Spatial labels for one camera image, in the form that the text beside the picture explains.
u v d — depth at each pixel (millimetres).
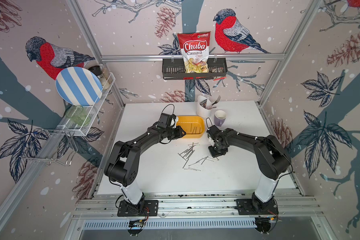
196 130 1041
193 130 1041
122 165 470
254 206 662
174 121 782
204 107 1074
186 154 925
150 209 731
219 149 791
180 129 816
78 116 674
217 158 904
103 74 831
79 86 727
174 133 820
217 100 1065
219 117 1009
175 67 949
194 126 1070
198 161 901
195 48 799
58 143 668
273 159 486
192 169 882
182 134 899
